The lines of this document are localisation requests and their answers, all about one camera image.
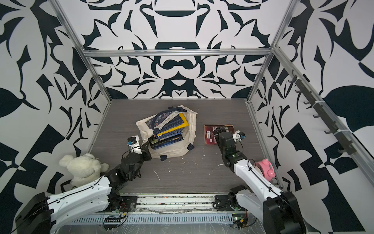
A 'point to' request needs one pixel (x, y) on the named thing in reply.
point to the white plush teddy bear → (83, 168)
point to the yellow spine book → (180, 122)
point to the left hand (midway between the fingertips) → (147, 141)
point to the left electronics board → (110, 223)
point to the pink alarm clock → (267, 169)
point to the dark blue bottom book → (156, 144)
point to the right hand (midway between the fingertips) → (217, 130)
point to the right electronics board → (239, 220)
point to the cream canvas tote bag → (179, 148)
